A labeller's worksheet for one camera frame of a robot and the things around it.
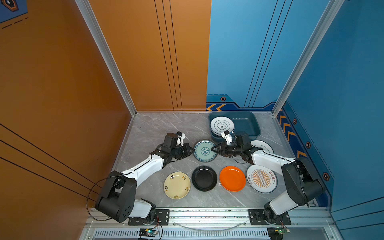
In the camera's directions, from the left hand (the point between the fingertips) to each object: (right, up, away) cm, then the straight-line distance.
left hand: (196, 149), depth 85 cm
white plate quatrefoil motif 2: (+45, 0, +15) cm, 48 cm away
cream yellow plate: (-11, -20, -1) cm, 23 cm away
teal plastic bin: (+39, +17, +29) cm, 52 cm away
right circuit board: (+38, -37, -15) cm, 56 cm away
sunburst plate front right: (+37, -18, 0) cm, 41 cm away
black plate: (+5, -17, 0) cm, 17 cm away
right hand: (+9, -1, 0) cm, 9 cm away
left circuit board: (-23, -38, -14) cm, 46 cm away
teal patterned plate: (+4, -2, 0) cm, 5 cm away
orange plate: (+21, -18, +2) cm, 28 cm away
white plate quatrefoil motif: (+18, +14, +24) cm, 33 cm away
